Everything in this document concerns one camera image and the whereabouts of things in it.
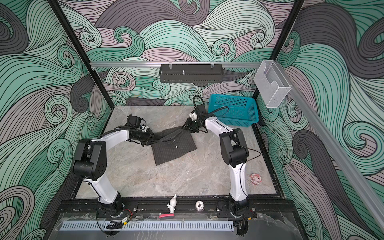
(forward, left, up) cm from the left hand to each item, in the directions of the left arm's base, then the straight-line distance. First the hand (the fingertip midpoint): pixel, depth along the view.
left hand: (159, 137), depth 92 cm
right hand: (+7, -14, +2) cm, 16 cm away
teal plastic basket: (+31, -62, -8) cm, 70 cm away
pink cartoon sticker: (-23, -56, -4) cm, 61 cm away
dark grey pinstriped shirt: (-1, -7, -5) cm, 9 cm away
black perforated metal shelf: (+34, -19, +25) cm, 46 cm away
